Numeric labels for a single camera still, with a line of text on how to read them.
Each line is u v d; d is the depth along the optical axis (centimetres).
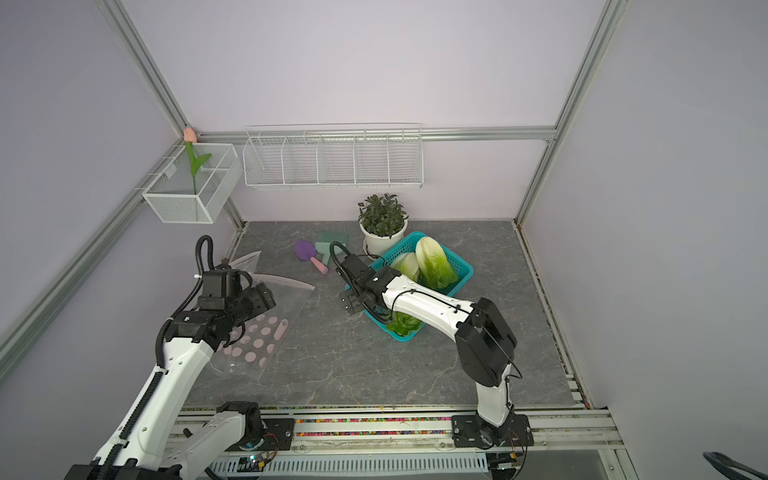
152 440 40
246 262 101
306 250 112
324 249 113
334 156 99
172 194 78
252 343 83
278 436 73
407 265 97
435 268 93
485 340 46
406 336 79
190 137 89
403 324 79
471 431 74
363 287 62
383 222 97
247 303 69
